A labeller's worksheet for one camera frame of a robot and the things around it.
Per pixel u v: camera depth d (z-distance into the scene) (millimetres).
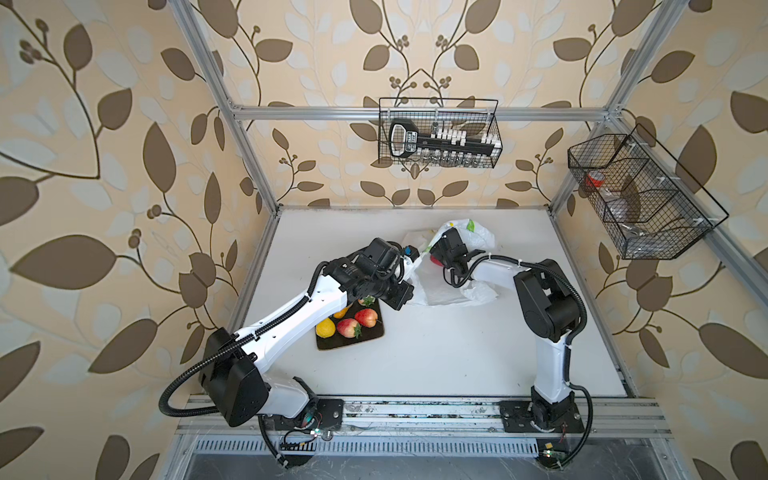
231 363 403
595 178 875
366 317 869
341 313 520
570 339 546
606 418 753
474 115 911
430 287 941
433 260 1036
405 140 845
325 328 845
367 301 909
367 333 866
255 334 423
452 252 791
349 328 845
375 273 592
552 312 530
